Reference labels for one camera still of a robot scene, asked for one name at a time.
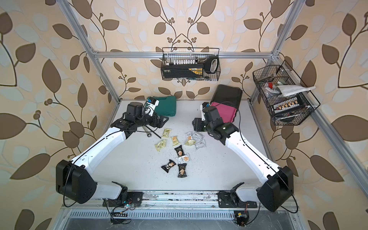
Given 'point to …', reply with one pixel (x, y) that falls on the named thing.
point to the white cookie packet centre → (182, 159)
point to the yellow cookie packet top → (166, 132)
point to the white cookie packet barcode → (201, 144)
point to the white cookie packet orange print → (189, 135)
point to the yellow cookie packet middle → (175, 141)
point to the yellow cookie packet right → (189, 142)
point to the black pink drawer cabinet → (226, 99)
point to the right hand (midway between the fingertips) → (195, 123)
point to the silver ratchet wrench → (147, 131)
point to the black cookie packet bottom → (182, 173)
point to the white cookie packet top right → (198, 136)
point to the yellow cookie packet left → (160, 145)
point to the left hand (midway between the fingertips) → (163, 115)
